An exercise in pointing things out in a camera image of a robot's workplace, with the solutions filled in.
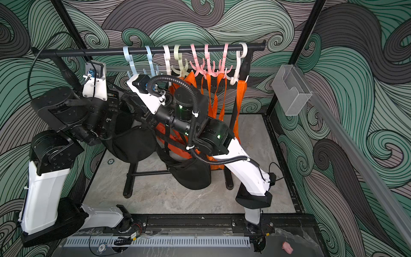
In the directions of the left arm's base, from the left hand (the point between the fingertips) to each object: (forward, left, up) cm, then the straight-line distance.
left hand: (99, 80), depth 46 cm
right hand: (-6, -11, 0) cm, 13 cm away
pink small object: (-36, -67, -57) cm, 95 cm away
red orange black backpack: (+2, -17, -35) cm, 39 cm away
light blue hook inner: (+46, -1, -24) cm, 52 cm away
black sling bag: (-9, -25, -44) cm, 51 cm away
